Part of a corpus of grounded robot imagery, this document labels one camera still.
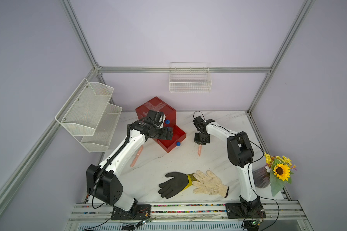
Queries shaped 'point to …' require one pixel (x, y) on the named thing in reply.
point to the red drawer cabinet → (155, 104)
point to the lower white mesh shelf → (100, 142)
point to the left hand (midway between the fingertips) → (164, 135)
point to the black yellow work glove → (172, 187)
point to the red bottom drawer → (178, 135)
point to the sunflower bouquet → (280, 169)
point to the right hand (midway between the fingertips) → (200, 144)
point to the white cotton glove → (209, 184)
